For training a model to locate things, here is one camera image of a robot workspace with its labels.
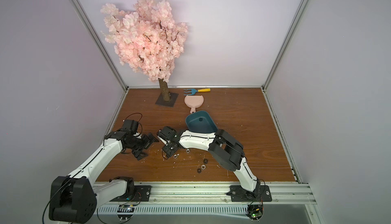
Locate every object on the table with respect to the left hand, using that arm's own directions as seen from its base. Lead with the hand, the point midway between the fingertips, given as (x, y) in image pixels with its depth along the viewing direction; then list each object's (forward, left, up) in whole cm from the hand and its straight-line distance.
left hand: (156, 144), depth 82 cm
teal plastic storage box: (+20, -24, -7) cm, 32 cm away
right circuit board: (-29, -51, -9) cm, 59 cm away
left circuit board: (-30, +12, -12) cm, 34 cm away
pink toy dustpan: (+37, -19, -8) cm, 43 cm away
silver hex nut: (-4, -10, -7) cm, 13 cm away
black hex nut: (-6, -28, -7) cm, 29 cm away
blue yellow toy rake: (+47, -18, -7) cm, 51 cm away
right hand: (+2, -6, -5) cm, 8 cm away
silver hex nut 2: (-9, -26, -7) cm, 29 cm away
